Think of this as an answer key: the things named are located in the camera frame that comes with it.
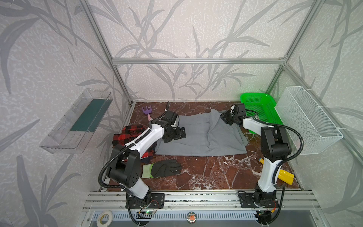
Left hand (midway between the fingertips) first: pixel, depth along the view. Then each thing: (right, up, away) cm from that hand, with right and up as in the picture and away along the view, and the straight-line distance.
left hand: (182, 133), depth 87 cm
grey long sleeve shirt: (+16, -2, +9) cm, 19 cm away
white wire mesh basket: (+58, +13, -19) cm, 63 cm away
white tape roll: (-36, -38, -17) cm, 55 cm away
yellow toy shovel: (+59, -24, -6) cm, 64 cm away
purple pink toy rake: (-29, +14, +25) cm, 41 cm away
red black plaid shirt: (-36, -1, +1) cm, 36 cm away
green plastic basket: (+63, +18, +29) cm, 72 cm away
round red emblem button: (+6, -40, -18) cm, 44 cm away
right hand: (+27, +14, +14) cm, 33 cm away
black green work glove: (-10, -21, -3) cm, 23 cm away
